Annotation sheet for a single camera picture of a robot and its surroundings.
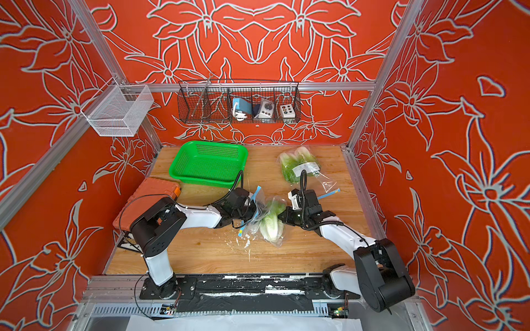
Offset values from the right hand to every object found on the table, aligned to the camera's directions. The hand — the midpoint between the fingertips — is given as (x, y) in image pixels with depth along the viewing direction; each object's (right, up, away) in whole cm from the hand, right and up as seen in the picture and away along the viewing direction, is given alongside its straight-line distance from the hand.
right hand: (274, 217), depth 84 cm
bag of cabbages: (+10, +23, +17) cm, 30 cm away
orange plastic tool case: (-58, +9, +11) cm, 60 cm away
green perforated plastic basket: (-34, +22, +26) cm, 49 cm away
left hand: (-1, +1, +3) cm, 3 cm away
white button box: (+7, +47, +11) cm, 49 cm away
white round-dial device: (-3, +47, +6) cm, 48 cm away
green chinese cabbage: (-1, -3, -3) cm, 4 cm away
